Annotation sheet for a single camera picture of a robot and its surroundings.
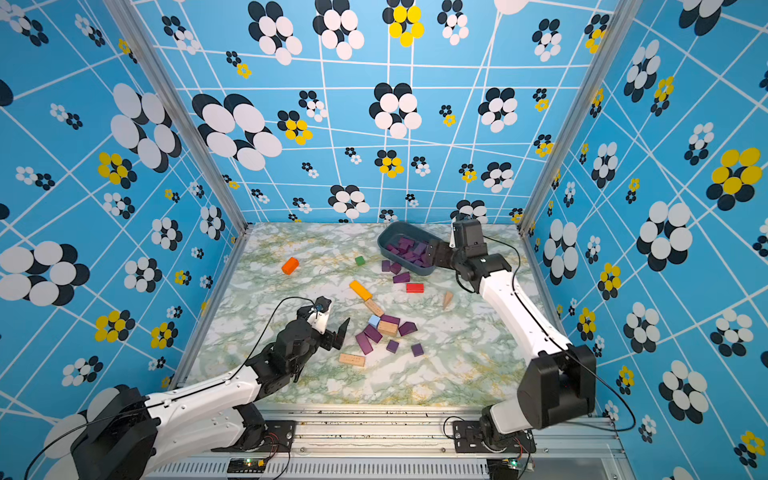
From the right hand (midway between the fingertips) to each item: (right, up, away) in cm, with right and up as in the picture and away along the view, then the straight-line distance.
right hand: (446, 249), depth 84 cm
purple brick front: (-24, -28, +5) cm, 37 cm away
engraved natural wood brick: (-21, -19, +12) cm, 31 cm away
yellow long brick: (-26, -14, +18) cm, 35 cm away
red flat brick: (-7, -13, +19) cm, 24 cm away
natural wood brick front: (-27, -32, +1) cm, 42 cm away
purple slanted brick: (-21, -26, +6) cm, 34 cm away
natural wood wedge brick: (+3, -16, +13) cm, 21 cm away
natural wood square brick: (-17, -24, +6) cm, 30 cm away
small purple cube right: (-8, -30, +5) cm, 31 cm away
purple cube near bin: (-18, -5, +21) cm, 28 cm away
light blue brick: (-21, -22, +7) cm, 31 cm away
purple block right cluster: (-11, -24, +7) cm, 27 cm away
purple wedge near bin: (-12, -10, +20) cm, 26 cm away
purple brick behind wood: (-16, -22, +9) cm, 29 cm away
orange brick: (-52, -6, +23) cm, 58 cm away
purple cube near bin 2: (-14, -6, +21) cm, 26 cm away
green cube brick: (-27, -4, +25) cm, 37 cm away
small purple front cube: (-15, -29, +5) cm, 33 cm away
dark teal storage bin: (-10, +1, +27) cm, 29 cm away
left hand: (-31, -17, -1) cm, 35 cm away
